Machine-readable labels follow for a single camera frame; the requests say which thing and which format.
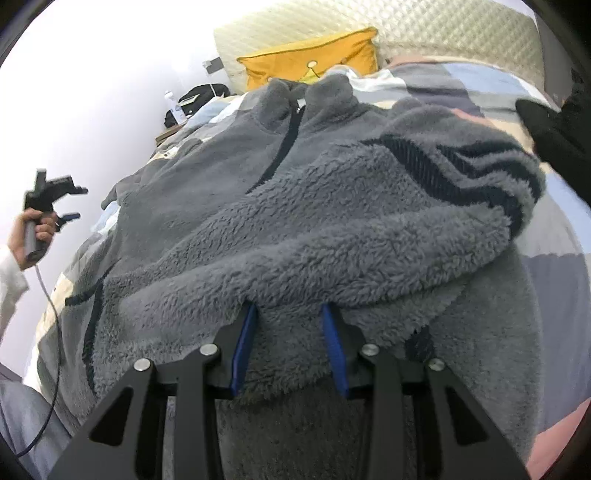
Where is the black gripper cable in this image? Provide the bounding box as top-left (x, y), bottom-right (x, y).
top-left (13, 262), bottom-right (63, 458)

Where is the cream quilted headboard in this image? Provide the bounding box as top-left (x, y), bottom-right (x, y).
top-left (213, 0), bottom-right (545, 91)

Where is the grey fleece jacket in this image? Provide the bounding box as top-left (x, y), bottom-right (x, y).
top-left (41, 75), bottom-right (545, 479)

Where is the yellow pillow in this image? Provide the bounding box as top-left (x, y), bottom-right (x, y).
top-left (236, 27), bottom-right (379, 91)

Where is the black jacket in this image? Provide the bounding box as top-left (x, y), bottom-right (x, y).
top-left (516, 83), bottom-right (591, 205)

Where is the person's left hand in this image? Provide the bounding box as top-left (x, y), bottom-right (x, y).
top-left (7, 208), bottom-right (57, 271)

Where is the patchwork checked quilt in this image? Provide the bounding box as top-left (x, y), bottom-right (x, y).
top-left (23, 62), bottom-right (590, 479)

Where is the black bag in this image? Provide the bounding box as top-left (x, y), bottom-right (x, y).
top-left (178, 83), bottom-right (230, 113)

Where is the wooden nightstand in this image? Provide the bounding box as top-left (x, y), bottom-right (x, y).
top-left (154, 125), bottom-right (182, 146)

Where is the white sleeve left forearm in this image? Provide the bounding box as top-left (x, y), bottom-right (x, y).
top-left (0, 247), bottom-right (29, 337)

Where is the grey wall socket plate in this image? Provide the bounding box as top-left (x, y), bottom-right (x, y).
top-left (202, 57), bottom-right (224, 75)

